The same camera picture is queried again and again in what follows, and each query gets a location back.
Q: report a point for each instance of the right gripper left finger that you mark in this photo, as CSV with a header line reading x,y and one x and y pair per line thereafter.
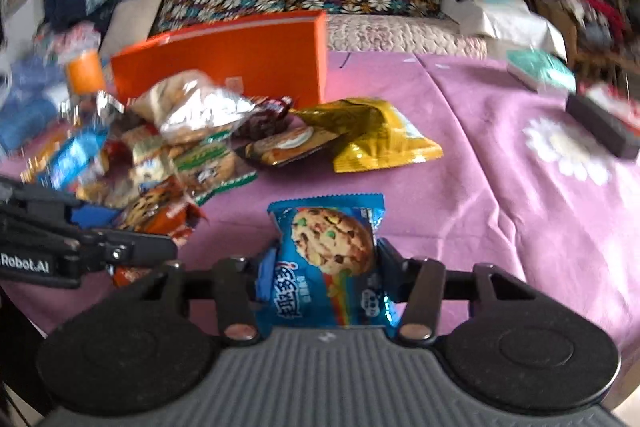
x,y
241,287

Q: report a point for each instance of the silver clear snack bag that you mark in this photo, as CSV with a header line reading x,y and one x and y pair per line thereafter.
x,y
188,107

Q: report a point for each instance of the green white snack packet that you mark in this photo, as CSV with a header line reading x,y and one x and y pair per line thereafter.
x,y
211,167

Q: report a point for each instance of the yellow chip bag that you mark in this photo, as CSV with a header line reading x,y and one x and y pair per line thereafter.
x,y
371,135

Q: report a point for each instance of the blue small snack packet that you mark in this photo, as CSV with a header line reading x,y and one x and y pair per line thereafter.
x,y
73,157

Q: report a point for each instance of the beige plain pillow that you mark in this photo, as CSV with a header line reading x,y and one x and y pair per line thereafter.
x,y
131,23

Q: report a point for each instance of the black remote box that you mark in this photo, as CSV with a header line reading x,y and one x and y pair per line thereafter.
x,y
608,130

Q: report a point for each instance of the dark brown snack packet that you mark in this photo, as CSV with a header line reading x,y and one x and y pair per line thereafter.
x,y
270,117

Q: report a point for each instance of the teal tissue pack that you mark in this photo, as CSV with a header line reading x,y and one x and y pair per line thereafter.
x,y
541,72

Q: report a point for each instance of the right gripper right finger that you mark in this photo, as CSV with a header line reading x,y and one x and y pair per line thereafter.
x,y
417,283

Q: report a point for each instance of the pink floral tablecloth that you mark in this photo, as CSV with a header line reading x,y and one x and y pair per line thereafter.
x,y
521,185

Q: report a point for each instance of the blue cookie snack packet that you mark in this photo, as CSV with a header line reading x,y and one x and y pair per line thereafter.
x,y
324,271

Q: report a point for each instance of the orange cylindrical cup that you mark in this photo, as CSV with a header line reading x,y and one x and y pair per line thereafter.
x,y
84,73

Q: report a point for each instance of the orange cardboard box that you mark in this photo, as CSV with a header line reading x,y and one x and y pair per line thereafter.
x,y
275,55

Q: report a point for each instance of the orange cookie snack packet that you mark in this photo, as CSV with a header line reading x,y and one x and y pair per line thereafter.
x,y
166,209

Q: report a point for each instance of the white box side table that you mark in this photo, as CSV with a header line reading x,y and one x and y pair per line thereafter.
x,y
505,25

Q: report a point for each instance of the brown cake snack packet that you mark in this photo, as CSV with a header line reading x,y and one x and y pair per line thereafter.
x,y
281,149

